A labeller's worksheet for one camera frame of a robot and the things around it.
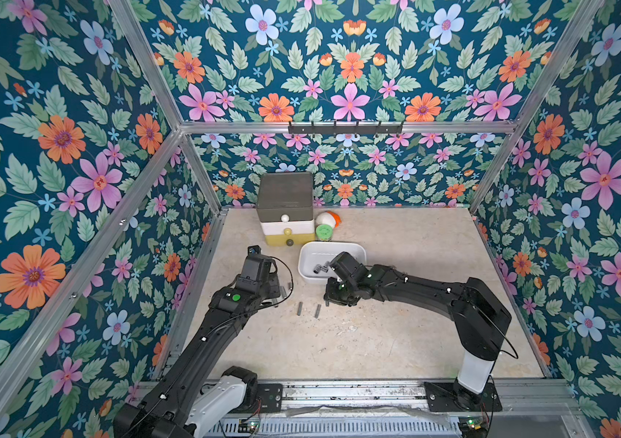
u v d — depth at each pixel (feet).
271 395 2.44
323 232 3.45
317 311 2.97
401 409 2.36
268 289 2.33
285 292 3.08
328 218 3.63
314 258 3.30
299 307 2.98
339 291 2.47
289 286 3.14
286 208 3.01
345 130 3.06
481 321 1.62
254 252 2.30
